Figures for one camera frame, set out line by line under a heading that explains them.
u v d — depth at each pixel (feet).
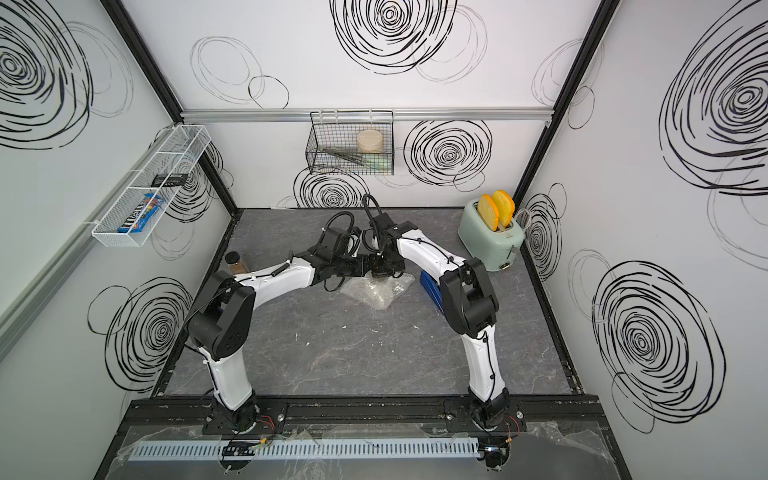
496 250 3.01
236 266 3.13
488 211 3.01
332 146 3.16
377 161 3.16
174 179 2.58
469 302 1.70
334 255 2.43
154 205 2.37
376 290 2.83
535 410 2.47
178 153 2.86
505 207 3.02
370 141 2.94
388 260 2.61
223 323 1.61
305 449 3.16
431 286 3.02
